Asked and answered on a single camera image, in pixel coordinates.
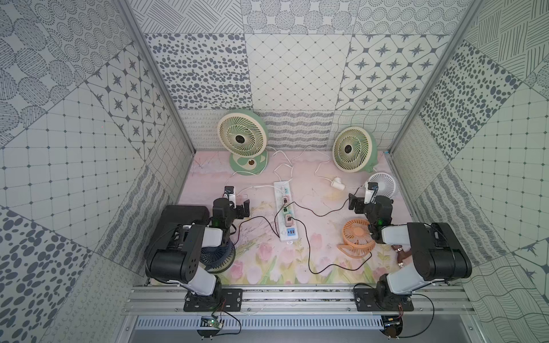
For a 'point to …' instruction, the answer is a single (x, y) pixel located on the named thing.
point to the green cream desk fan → (354, 149)
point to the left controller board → (209, 326)
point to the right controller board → (392, 325)
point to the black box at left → (175, 215)
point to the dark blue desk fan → (219, 259)
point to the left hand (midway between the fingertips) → (235, 197)
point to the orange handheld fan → (357, 239)
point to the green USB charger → (286, 210)
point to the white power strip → (286, 234)
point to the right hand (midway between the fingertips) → (360, 196)
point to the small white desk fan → (386, 183)
